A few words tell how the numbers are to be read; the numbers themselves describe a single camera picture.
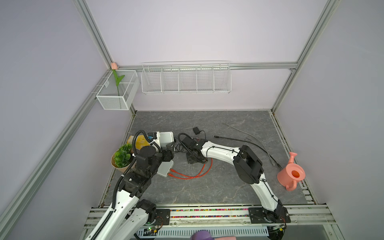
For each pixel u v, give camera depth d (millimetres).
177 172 893
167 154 634
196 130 1076
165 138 711
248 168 541
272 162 922
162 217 738
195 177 866
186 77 990
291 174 767
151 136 598
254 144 1015
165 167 888
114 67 894
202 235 695
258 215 737
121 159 756
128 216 591
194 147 699
